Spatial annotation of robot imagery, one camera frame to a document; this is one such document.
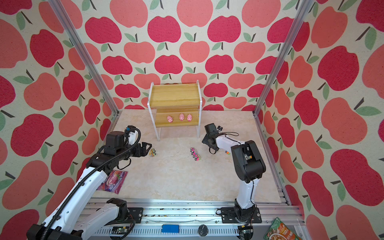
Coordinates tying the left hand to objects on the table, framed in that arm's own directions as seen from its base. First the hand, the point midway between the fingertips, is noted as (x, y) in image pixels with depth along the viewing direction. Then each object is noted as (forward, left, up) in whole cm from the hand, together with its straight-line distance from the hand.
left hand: (146, 146), depth 76 cm
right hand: (+14, -36, -19) cm, 43 cm away
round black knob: (-35, -29, -11) cm, 46 cm away
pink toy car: (+8, -25, -18) cm, 32 cm away
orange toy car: (+8, -48, -20) cm, 52 cm away
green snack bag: (-34, -65, -19) cm, 76 cm away
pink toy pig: (+22, -10, -3) cm, 25 cm away
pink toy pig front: (+23, -22, -2) cm, 32 cm away
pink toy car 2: (+4, -27, -18) cm, 33 cm away
